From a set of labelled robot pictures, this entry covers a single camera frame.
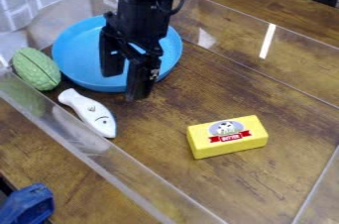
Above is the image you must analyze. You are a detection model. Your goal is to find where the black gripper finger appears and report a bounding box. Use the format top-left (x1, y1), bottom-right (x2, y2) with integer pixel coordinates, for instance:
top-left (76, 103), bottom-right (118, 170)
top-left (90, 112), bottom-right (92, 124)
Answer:
top-left (99, 29), bottom-right (126, 77)
top-left (126, 56), bottom-right (162, 101)

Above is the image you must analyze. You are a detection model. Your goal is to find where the yellow toy butter block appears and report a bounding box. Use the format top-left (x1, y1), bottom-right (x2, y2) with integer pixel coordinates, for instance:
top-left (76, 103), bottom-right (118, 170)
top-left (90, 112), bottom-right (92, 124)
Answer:
top-left (187, 115), bottom-right (268, 160)

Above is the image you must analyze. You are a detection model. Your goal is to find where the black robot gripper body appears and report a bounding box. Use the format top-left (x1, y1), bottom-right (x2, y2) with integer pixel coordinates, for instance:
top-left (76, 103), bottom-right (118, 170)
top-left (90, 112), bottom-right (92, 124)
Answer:
top-left (99, 0), bottom-right (180, 56)

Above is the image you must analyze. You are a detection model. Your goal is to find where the clear acrylic barrier wall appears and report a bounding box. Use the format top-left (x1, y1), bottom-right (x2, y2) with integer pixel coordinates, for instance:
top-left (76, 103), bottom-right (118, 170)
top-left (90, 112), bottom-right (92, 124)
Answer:
top-left (0, 0), bottom-right (339, 224)

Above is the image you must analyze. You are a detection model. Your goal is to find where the white wooden toy fish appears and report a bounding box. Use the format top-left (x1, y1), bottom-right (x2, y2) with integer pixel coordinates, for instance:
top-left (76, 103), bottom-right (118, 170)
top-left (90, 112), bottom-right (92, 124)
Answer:
top-left (59, 88), bottom-right (116, 138)

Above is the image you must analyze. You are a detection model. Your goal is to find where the blue plastic clamp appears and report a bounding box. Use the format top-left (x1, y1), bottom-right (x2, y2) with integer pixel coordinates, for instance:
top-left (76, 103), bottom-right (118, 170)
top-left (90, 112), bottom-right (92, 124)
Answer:
top-left (0, 183), bottom-right (55, 224)

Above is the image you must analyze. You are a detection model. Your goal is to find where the green toy bitter gourd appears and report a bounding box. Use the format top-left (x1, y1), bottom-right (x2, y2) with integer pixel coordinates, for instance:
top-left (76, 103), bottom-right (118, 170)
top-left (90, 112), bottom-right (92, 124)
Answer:
top-left (12, 48), bottom-right (62, 91)

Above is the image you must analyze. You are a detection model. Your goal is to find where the blue round plastic tray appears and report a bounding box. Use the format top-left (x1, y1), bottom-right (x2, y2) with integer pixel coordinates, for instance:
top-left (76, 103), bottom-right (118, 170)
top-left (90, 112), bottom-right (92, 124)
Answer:
top-left (52, 16), bottom-right (183, 93)

